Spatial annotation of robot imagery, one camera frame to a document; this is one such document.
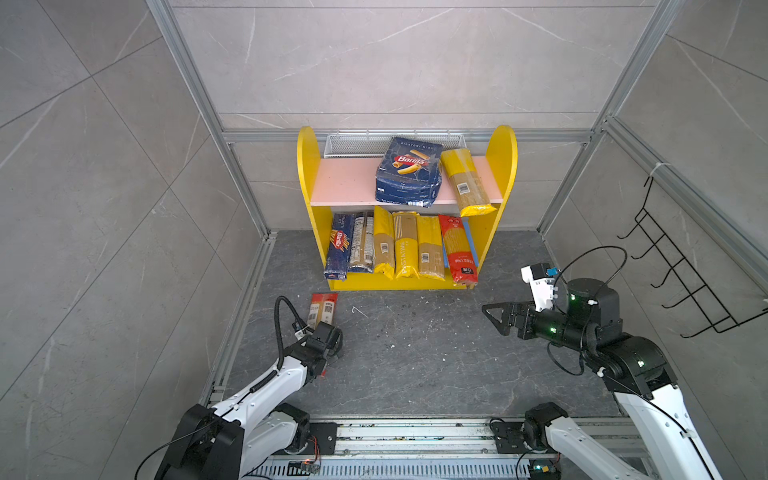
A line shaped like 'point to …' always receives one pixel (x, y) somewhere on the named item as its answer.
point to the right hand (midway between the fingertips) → (496, 304)
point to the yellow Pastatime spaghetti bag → (406, 225)
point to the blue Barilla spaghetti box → (339, 246)
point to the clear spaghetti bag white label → (362, 245)
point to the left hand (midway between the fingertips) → (323, 347)
